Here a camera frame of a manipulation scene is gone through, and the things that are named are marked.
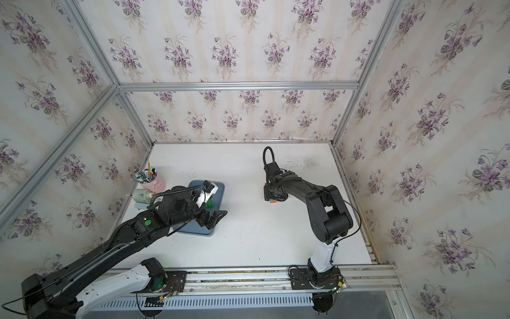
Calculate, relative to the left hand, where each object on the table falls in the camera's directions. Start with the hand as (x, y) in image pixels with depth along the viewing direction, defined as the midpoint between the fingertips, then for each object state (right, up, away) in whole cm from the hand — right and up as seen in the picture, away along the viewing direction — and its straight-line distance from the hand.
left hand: (220, 205), depth 72 cm
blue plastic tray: (-8, -5, -9) cm, 13 cm away
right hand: (+23, 0, +23) cm, 33 cm away
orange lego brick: (+22, -4, +23) cm, 32 cm away
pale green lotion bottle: (-38, +1, +16) cm, 41 cm away
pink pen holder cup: (-34, +5, +19) cm, 39 cm away
